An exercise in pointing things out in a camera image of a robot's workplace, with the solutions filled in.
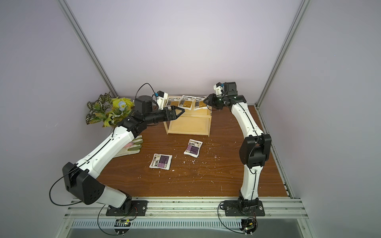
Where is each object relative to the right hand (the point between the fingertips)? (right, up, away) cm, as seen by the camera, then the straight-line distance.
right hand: (206, 98), depth 86 cm
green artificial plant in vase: (-64, -7, +8) cm, 64 cm away
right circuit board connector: (+19, -64, -16) cm, 69 cm away
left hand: (-14, -9, -14) cm, 22 cm away
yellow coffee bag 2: (-21, -1, +6) cm, 22 cm away
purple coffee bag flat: (-28, -39, +3) cm, 48 cm away
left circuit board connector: (-43, -66, -14) cm, 80 cm away
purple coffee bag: (-8, -32, +8) cm, 34 cm away
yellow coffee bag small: (-4, -3, +5) cm, 7 cm away
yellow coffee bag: (-12, -2, +6) cm, 14 cm away
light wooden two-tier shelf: (-10, -15, +21) cm, 28 cm away
